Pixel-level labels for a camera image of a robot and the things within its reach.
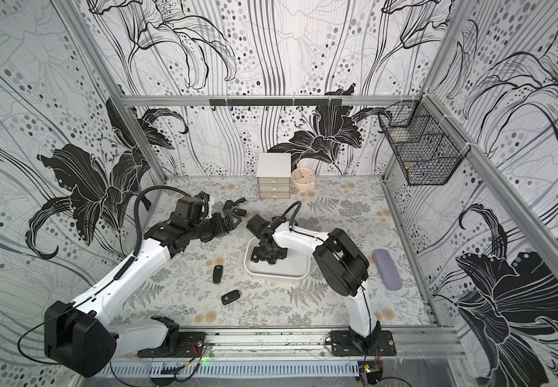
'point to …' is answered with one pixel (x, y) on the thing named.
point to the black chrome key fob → (239, 201)
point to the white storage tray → (293, 266)
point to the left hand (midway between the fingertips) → (235, 228)
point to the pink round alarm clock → (302, 178)
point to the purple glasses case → (388, 269)
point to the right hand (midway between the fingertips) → (273, 250)
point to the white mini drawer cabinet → (273, 174)
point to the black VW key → (242, 212)
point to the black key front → (231, 297)
